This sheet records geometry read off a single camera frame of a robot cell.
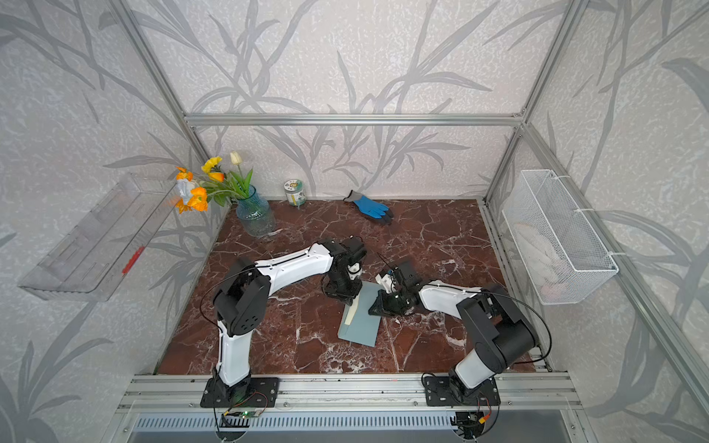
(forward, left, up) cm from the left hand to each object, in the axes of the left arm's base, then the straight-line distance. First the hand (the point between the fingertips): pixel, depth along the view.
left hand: (355, 303), depth 86 cm
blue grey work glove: (+41, -7, -2) cm, 42 cm away
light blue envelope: (-6, -3, -3) cm, 7 cm away
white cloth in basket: (+4, -53, +19) cm, 56 cm away
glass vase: (+30, +38, +7) cm, 49 cm away
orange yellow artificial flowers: (+29, +46, +24) cm, 59 cm away
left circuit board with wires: (-27, +26, -4) cm, 37 cm away
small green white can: (+48, +28, +3) cm, 56 cm away
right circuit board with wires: (-30, -31, -5) cm, 44 cm away
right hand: (-2, -5, -1) cm, 5 cm away
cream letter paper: (-1, +1, -2) cm, 2 cm away
